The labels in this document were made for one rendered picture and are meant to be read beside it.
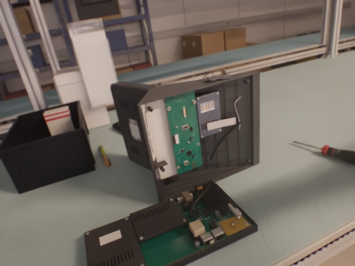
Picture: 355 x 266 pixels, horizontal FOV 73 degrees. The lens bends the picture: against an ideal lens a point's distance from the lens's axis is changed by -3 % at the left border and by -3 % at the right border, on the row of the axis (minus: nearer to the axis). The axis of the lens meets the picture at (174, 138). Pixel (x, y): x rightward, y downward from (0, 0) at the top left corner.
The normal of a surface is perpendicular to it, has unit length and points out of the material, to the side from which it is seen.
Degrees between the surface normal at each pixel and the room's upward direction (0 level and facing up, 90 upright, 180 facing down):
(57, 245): 0
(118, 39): 90
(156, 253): 0
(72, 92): 90
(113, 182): 0
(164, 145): 90
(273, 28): 90
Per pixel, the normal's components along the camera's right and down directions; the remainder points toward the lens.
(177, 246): -0.14, -0.89
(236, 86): 0.01, 0.44
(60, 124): 0.33, 0.37
